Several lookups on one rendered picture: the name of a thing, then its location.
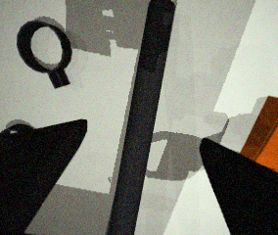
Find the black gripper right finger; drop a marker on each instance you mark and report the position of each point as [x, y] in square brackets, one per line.
[246, 191]

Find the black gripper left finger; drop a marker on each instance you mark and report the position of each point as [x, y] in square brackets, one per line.
[31, 163]

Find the black metal pipe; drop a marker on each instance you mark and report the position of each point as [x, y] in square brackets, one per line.
[142, 117]

